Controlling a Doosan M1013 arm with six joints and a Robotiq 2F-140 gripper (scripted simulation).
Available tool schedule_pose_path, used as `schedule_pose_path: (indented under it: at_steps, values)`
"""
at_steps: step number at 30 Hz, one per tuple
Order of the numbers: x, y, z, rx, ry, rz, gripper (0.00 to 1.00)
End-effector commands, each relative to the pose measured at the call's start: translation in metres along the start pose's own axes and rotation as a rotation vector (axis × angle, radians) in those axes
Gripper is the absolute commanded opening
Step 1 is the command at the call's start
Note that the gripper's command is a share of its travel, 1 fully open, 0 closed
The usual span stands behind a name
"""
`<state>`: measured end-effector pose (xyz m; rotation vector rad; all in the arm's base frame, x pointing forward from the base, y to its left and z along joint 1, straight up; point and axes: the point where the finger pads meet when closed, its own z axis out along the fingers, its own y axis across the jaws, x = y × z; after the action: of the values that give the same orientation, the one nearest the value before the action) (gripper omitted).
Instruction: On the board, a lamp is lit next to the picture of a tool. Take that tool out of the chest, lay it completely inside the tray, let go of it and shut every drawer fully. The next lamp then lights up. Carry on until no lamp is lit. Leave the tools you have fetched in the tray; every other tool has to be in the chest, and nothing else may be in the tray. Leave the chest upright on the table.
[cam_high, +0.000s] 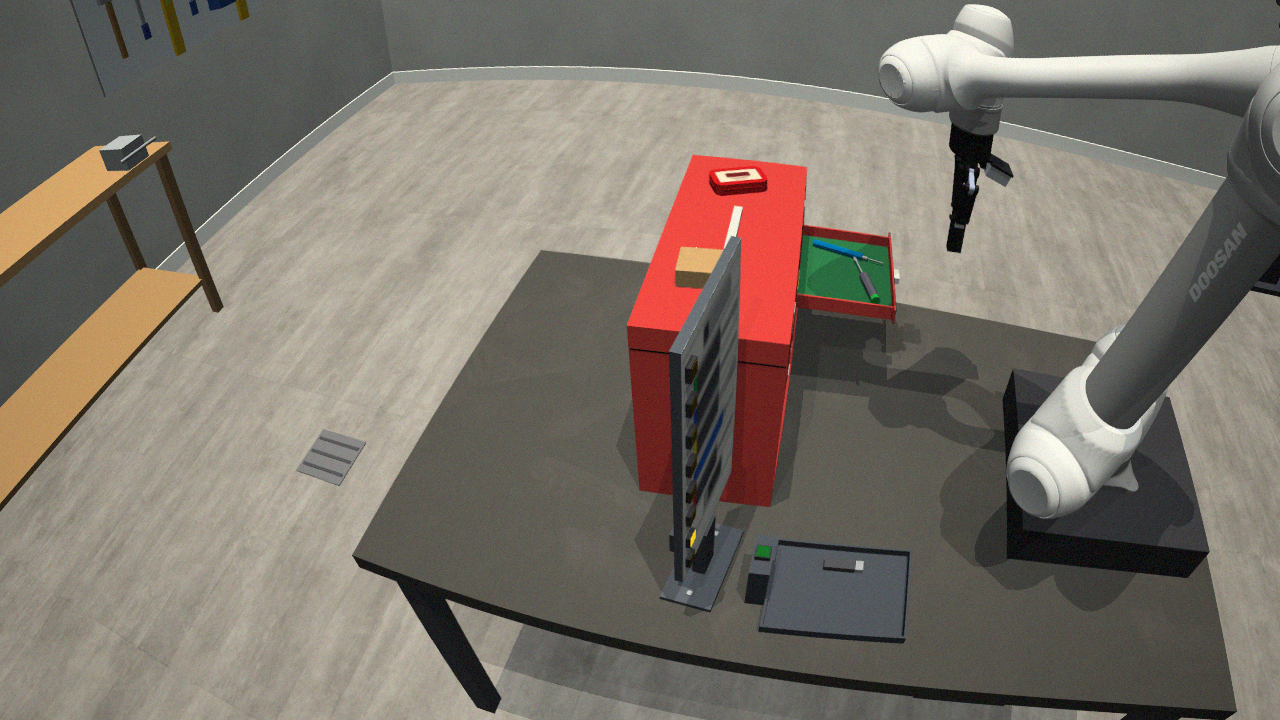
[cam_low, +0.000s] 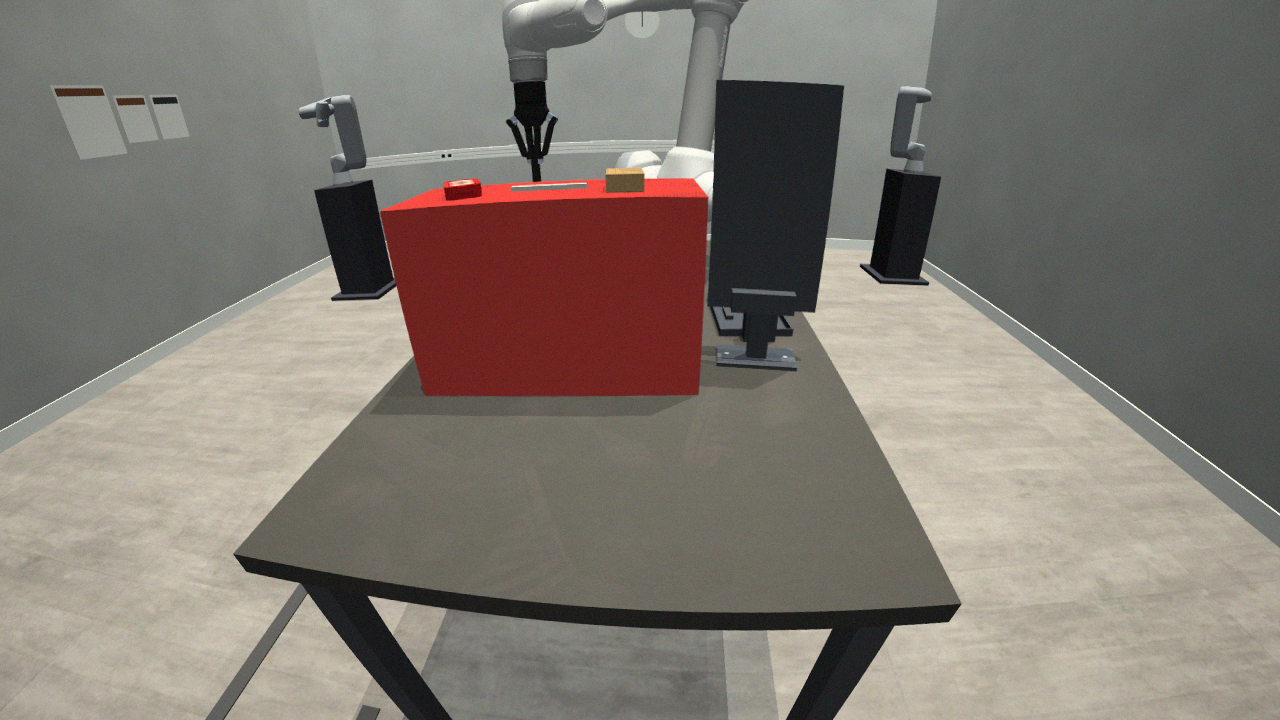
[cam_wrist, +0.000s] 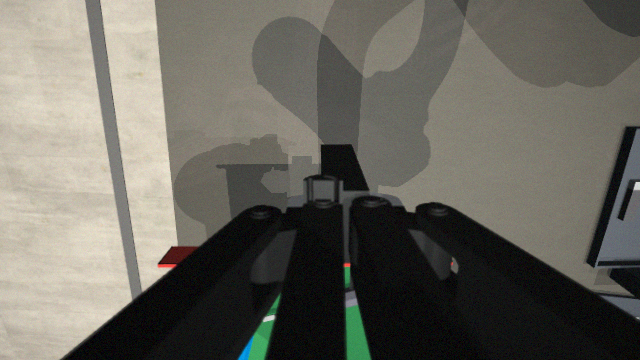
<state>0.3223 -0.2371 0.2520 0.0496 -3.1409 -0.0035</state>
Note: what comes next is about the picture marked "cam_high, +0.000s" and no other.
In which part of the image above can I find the tan cardboard box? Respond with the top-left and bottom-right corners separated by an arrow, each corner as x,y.
675,247 -> 723,290

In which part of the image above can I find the blue-handled deburring tool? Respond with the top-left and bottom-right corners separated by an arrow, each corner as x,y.
813,240 -> 883,264

